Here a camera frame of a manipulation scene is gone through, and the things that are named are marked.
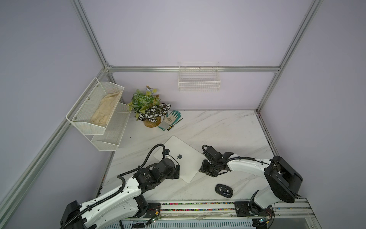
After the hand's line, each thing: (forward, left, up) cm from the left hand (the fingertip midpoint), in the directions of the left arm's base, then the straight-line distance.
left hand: (171, 169), depth 79 cm
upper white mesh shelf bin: (+24, +44, +21) cm, 55 cm away
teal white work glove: (+44, +5, -8) cm, 45 cm away
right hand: (+1, -19, -9) cm, 21 cm away
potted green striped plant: (+32, +16, +17) cm, 39 cm away
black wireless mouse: (-10, -30, -7) cm, 32 cm away
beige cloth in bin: (+22, +38, +21) cm, 49 cm away
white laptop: (+9, -10, -8) cm, 16 cm away
